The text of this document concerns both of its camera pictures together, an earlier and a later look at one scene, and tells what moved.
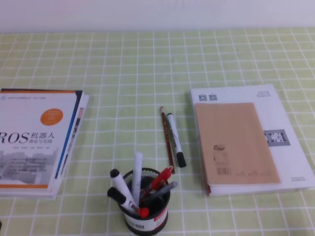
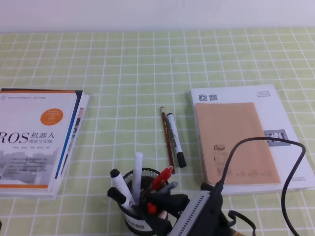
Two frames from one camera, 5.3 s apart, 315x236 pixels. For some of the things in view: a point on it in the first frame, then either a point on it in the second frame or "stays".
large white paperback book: [293, 170] stays
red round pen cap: [143, 212] -> [152, 208]
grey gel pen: [173, 184] stays
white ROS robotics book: [35, 125] stays
